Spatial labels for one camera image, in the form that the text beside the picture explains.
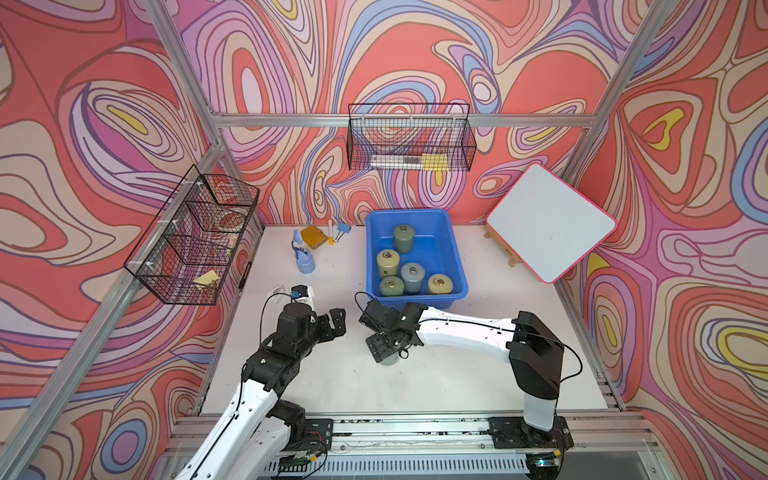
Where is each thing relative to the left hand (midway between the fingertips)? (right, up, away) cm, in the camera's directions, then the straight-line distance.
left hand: (333, 315), depth 78 cm
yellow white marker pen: (-8, +24, +37) cm, 45 cm away
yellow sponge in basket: (-30, +10, -6) cm, 32 cm away
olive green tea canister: (+15, +13, +21) cm, 29 cm away
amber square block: (-15, +23, +37) cm, 46 cm away
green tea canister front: (+16, +6, +13) cm, 21 cm away
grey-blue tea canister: (+15, -15, +7) cm, 23 cm away
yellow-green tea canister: (+31, +7, +13) cm, 34 cm away
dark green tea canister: (+21, +22, +30) cm, 42 cm away
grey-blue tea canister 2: (+22, +9, +16) cm, 29 cm away
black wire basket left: (-32, +18, -10) cm, 38 cm away
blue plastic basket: (+33, +19, +36) cm, 52 cm away
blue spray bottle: (-14, +15, +23) cm, 31 cm away
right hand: (+15, -11, +5) cm, 19 cm away
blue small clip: (-4, +27, +42) cm, 50 cm away
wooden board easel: (+53, +24, +34) cm, 68 cm away
